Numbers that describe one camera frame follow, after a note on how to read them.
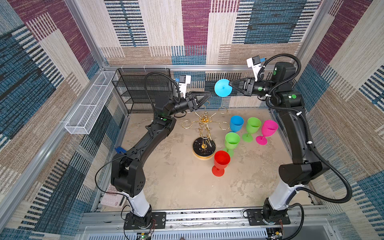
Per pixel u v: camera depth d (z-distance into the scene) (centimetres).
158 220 73
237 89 65
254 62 56
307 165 44
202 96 66
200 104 61
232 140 91
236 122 94
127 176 46
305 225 70
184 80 59
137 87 105
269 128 88
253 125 91
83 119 91
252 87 56
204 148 97
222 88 65
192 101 59
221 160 79
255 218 73
